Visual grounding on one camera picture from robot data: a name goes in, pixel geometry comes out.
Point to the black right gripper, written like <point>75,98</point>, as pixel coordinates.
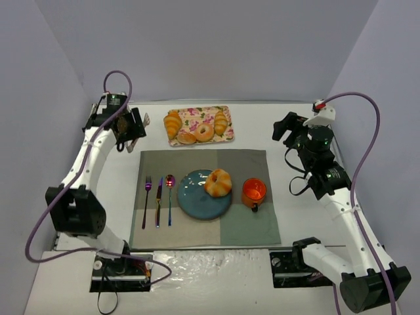
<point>285,128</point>

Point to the floral rectangular tray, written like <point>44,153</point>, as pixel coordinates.
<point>192,117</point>

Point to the orange mug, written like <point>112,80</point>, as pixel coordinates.
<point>253,193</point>

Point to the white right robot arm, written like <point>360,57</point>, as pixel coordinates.
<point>370,278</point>

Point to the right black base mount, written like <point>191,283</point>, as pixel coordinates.
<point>286,274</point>

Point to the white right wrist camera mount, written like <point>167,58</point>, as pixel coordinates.
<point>324,114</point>

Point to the iridescent spoon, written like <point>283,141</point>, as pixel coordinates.
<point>170,183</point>

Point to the round bun front left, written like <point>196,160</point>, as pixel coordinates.
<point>186,138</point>

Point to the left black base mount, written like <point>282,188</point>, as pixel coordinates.
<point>119,276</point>

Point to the grey patchwork placemat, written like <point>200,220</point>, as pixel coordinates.
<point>239,226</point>

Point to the glazed bagel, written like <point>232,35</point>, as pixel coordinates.
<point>204,132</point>

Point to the iridescent knife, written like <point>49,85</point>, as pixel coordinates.
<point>158,203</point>

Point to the left striped croissant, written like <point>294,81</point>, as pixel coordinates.
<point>173,124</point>

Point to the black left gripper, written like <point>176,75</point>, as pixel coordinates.
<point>137,123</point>

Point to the striped croissant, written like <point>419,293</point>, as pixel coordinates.
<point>173,124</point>
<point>220,123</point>

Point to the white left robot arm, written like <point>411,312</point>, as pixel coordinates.
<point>73,205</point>

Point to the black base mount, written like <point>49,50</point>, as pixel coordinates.
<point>119,276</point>
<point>286,274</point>

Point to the right striped croissant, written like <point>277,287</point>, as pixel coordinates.
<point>220,123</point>

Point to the iridescent fork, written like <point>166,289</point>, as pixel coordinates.
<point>147,187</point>

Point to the blue ceramic plate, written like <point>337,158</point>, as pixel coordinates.
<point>196,202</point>

